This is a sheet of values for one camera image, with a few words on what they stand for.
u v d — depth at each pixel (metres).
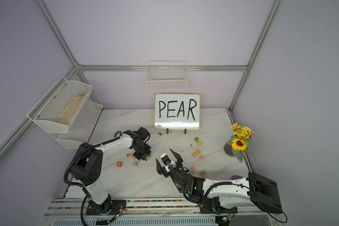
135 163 0.88
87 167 0.47
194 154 0.93
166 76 0.95
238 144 0.73
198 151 0.95
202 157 0.93
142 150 0.78
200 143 0.98
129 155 0.93
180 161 0.65
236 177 0.85
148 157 0.88
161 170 0.64
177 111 1.04
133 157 0.86
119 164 0.88
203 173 0.85
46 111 0.69
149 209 0.74
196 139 1.00
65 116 0.75
